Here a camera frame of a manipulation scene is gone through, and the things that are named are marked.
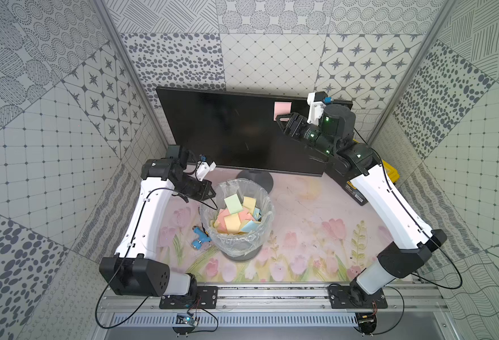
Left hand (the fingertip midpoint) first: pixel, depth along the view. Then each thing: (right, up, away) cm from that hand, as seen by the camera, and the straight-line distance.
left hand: (208, 190), depth 74 cm
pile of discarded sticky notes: (+11, -10, 0) cm, 15 cm away
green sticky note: (+9, -5, +2) cm, 11 cm away
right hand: (+25, +22, -10) cm, 35 cm away
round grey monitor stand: (+20, +3, +32) cm, 38 cm away
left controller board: (-7, -45, -4) cm, 45 cm away
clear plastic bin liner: (+14, -14, -13) cm, 24 cm away
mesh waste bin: (+12, -11, -1) cm, 16 cm away
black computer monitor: (+8, +27, +29) cm, 41 cm away
